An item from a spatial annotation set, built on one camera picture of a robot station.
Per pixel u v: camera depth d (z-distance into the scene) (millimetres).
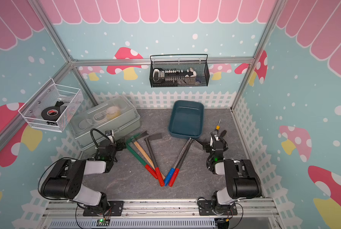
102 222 730
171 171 851
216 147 698
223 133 1019
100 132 764
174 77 874
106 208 695
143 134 1008
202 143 895
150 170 851
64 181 453
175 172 849
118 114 918
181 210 755
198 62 895
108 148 735
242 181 451
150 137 997
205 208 741
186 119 1128
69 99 720
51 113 709
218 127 1076
